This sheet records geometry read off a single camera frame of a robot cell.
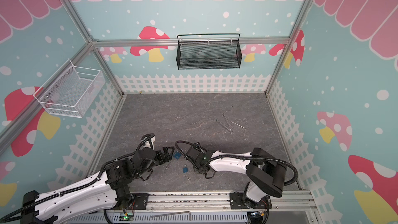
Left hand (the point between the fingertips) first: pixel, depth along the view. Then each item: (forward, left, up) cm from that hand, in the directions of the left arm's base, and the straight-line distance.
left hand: (168, 153), depth 77 cm
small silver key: (-2, +2, -12) cm, 13 cm away
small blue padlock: (-3, -8, -13) cm, 16 cm away
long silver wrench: (+23, -33, -13) cm, 42 cm away
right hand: (-2, -15, -12) cm, 19 cm away
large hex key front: (-24, -4, -12) cm, 27 cm away
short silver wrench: (+25, -35, -13) cm, 45 cm away
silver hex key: (+26, -40, -13) cm, 50 cm away
